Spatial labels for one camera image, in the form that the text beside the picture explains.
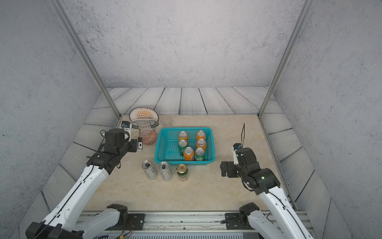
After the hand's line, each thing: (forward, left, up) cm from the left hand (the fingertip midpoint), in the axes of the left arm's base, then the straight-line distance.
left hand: (135, 137), depth 78 cm
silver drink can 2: (-13, -15, -9) cm, 22 cm away
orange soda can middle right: (+4, -35, -12) cm, 38 cm away
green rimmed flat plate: (+15, -1, -3) cm, 15 cm away
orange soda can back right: (+11, -35, -12) cm, 39 cm away
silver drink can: (-11, -6, -11) cm, 17 cm away
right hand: (-14, -48, -5) cm, 50 cm away
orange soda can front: (-3, -28, -13) cm, 31 cm away
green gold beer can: (-13, -24, -13) cm, 31 cm away
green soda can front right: (-3, -34, -13) cm, 36 cm away
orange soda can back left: (+9, -24, -11) cm, 28 cm away
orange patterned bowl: (+16, 0, -21) cm, 26 cm away
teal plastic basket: (+9, -12, -22) cm, 27 cm away
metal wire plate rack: (+24, +4, -18) cm, 30 cm away
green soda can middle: (+4, -23, -12) cm, 27 cm away
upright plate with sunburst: (+27, +3, -7) cm, 28 cm away
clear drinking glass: (+29, -10, -19) cm, 36 cm away
